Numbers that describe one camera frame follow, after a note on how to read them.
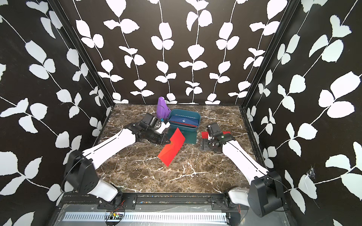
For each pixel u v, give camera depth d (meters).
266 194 0.40
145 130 0.63
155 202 0.75
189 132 1.04
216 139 0.60
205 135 1.03
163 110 1.01
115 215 0.71
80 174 0.42
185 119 1.05
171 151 0.81
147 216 0.70
